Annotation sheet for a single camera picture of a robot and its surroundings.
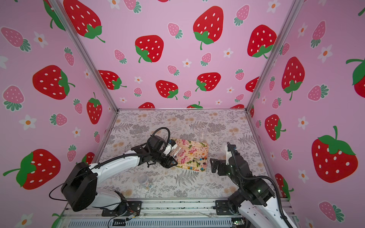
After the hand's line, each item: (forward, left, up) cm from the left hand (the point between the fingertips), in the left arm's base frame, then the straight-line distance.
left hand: (176, 161), depth 82 cm
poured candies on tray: (+3, -14, -8) cm, 17 cm away
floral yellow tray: (+15, -8, -8) cm, 19 cm away
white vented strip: (-29, +9, -9) cm, 32 cm away
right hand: (-4, -22, +10) cm, 25 cm away
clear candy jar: (-8, +20, -9) cm, 23 cm away
